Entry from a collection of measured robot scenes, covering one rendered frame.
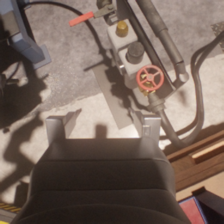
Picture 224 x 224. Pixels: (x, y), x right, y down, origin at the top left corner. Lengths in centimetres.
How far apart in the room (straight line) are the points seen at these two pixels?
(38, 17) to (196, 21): 106
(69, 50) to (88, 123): 49
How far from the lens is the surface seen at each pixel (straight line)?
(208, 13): 129
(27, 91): 112
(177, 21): 119
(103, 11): 58
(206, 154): 68
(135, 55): 45
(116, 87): 94
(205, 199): 46
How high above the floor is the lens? 91
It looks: 81 degrees down
